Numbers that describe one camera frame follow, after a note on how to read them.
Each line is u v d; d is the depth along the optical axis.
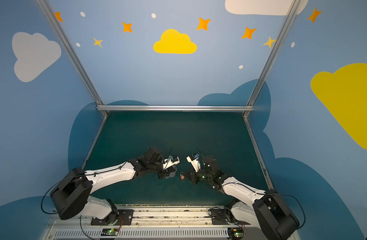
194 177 0.73
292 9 0.70
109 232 0.71
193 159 0.75
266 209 0.42
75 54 0.87
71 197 0.42
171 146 0.66
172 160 0.72
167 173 0.73
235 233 0.71
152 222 0.73
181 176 0.82
